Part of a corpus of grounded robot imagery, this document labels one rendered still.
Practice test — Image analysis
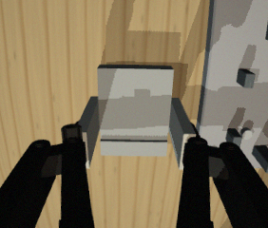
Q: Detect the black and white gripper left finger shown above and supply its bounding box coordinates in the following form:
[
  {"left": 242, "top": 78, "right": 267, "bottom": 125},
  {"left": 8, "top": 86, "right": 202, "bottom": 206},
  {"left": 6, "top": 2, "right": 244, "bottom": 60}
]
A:
[{"left": 0, "top": 96, "right": 100, "bottom": 228}]

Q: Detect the grey fixture plate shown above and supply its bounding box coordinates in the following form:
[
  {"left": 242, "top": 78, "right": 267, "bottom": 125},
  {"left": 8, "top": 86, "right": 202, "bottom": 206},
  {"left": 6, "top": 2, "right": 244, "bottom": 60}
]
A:
[{"left": 196, "top": 0, "right": 268, "bottom": 168}]

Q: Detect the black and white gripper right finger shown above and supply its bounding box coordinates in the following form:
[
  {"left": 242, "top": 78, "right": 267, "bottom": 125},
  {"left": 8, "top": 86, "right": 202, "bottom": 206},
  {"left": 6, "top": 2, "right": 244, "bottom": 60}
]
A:
[{"left": 169, "top": 98, "right": 268, "bottom": 228}]

